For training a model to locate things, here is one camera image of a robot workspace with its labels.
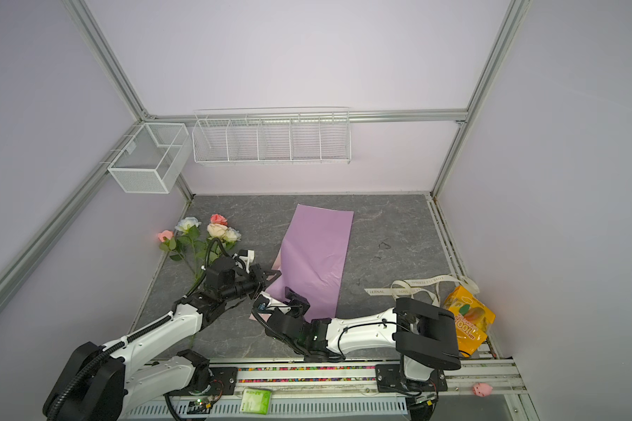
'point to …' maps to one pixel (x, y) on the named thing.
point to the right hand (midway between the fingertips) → (285, 297)
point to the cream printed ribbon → (427, 285)
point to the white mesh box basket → (153, 159)
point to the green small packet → (255, 402)
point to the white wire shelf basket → (285, 135)
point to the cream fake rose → (216, 230)
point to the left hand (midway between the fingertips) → (282, 276)
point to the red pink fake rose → (218, 218)
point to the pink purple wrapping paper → (312, 259)
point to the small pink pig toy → (482, 389)
